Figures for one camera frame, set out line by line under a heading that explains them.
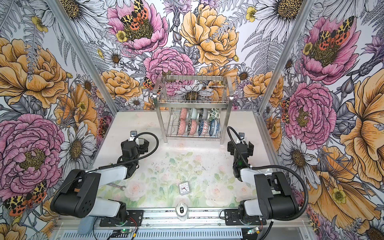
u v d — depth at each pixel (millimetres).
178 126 1082
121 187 837
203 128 962
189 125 1062
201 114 1092
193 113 1050
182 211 639
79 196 436
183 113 1052
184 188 820
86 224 705
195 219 760
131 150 698
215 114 1050
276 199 437
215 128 964
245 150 696
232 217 740
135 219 735
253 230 716
